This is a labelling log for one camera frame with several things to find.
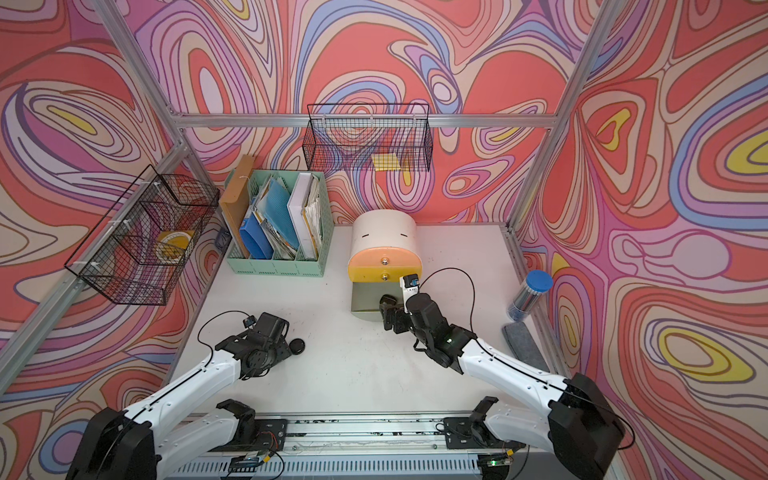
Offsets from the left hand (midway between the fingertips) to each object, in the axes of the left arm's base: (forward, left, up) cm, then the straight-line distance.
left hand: (282, 353), depth 86 cm
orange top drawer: (+20, -30, +20) cm, 42 cm away
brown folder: (+30, +11, +32) cm, 45 cm away
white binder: (+35, -3, +24) cm, 43 cm away
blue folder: (+30, +11, +16) cm, 36 cm away
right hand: (+8, -34, +12) cm, 36 cm away
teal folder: (+37, +4, +24) cm, 44 cm away
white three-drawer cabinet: (+33, -30, +19) cm, 48 cm away
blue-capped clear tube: (+13, -72, +18) cm, 75 cm away
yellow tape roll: (+14, +21, +32) cm, 41 cm away
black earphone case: (+2, -4, -1) cm, 4 cm away
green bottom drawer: (+14, -24, +8) cm, 29 cm away
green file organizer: (+30, -1, +3) cm, 30 cm away
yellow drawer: (+19, -29, +13) cm, 37 cm away
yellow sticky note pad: (+47, -30, +34) cm, 65 cm away
